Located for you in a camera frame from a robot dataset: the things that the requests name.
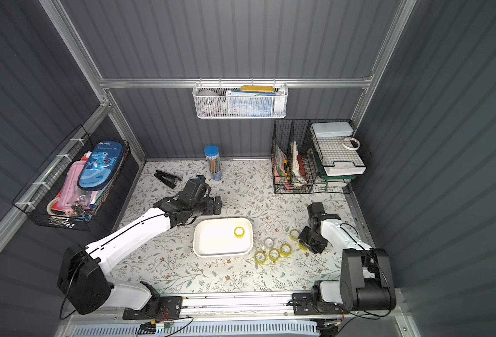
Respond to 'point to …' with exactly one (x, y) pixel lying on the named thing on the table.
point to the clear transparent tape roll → (269, 242)
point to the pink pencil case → (70, 193)
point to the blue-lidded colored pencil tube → (213, 156)
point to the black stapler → (168, 179)
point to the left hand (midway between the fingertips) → (213, 203)
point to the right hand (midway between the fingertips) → (309, 244)
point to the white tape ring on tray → (350, 148)
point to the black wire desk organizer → (315, 156)
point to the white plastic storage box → (213, 237)
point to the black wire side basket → (38, 198)
